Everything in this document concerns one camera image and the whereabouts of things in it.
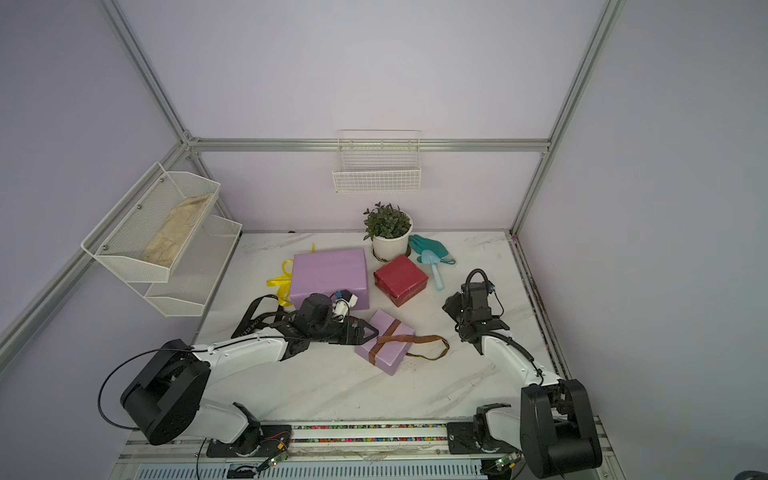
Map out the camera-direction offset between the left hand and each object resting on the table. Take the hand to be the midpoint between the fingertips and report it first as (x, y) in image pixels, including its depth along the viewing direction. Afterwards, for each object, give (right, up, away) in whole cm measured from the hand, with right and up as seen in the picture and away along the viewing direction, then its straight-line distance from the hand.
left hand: (367, 336), depth 83 cm
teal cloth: (+18, +28, +30) cm, 45 cm away
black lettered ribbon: (-39, +1, +10) cm, 40 cm away
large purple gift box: (-14, +18, +10) cm, 24 cm away
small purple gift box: (+7, -5, -3) cm, 9 cm away
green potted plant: (+5, +34, +15) cm, 38 cm away
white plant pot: (+5, +26, +30) cm, 39 cm away
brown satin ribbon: (+11, -1, 0) cm, 11 cm away
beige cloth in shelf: (-52, +26, -7) cm, 59 cm away
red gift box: (+10, +15, +20) cm, 27 cm away
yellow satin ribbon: (-31, +13, +20) cm, 39 cm away
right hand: (+26, +7, +7) cm, 28 cm away
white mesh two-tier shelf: (-56, +14, +7) cm, 58 cm away
